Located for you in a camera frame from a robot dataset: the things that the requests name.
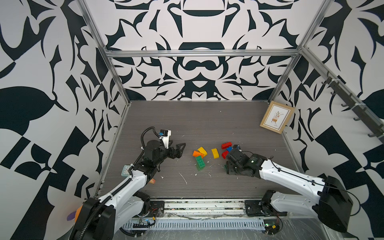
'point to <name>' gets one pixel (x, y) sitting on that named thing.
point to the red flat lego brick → (225, 145)
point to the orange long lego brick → (196, 153)
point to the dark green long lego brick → (200, 163)
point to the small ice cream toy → (152, 181)
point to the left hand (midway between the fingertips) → (177, 140)
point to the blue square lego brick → (229, 148)
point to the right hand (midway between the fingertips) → (228, 166)
